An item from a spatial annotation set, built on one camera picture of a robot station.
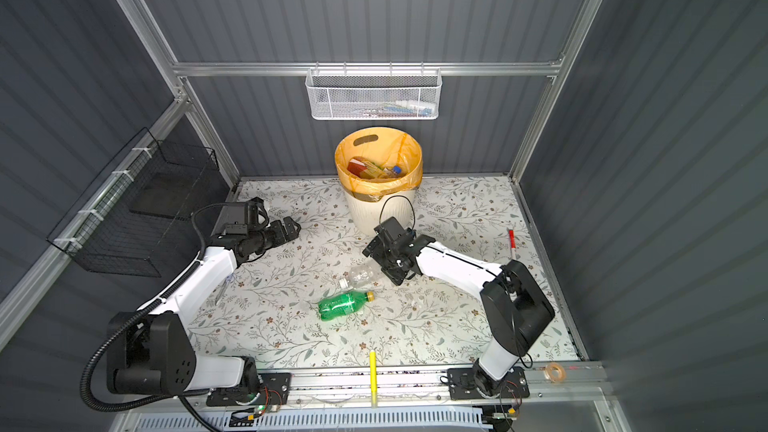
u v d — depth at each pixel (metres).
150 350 0.42
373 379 0.75
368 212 0.91
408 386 0.75
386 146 0.99
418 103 0.85
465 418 0.70
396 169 1.02
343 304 0.83
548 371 0.76
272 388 0.73
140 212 0.74
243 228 0.67
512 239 1.02
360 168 0.94
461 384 0.73
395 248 0.66
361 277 0.91
